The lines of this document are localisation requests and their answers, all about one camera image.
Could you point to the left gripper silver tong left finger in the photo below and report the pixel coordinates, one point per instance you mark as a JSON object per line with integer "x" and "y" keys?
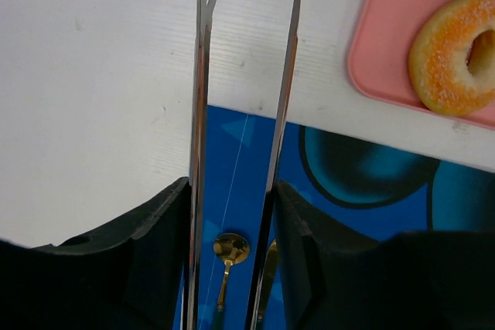
{"x": 197, "y": 161}

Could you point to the left gripper silver tong right finger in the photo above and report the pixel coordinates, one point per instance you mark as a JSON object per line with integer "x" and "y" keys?
{"x": 269, "y": 199}

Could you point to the gold knife dark handle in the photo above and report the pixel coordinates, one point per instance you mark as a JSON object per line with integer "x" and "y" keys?
{"x": 270, "y": 268}

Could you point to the blue cartoon placemat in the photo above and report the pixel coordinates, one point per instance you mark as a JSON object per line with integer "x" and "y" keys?
{"x": 373, "y": 190}

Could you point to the pink plastic tray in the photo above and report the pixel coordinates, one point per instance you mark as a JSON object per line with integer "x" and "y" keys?
{"x": 377, "y": 61}

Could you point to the large sugared ring donut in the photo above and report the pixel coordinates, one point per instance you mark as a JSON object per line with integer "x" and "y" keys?
{"x": 451, "y": 61}

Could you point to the gold spoon dark handle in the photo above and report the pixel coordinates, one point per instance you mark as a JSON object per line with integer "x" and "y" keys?
{"x": 232, "y": 249}

